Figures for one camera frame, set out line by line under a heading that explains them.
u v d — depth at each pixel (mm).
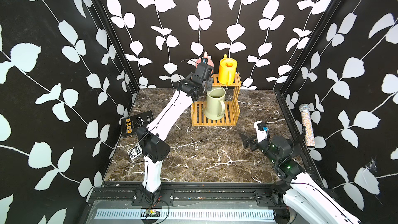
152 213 706
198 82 589
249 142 687
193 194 764
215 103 895
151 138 471
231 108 1078
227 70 786
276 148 574
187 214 701
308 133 737
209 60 793
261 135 660
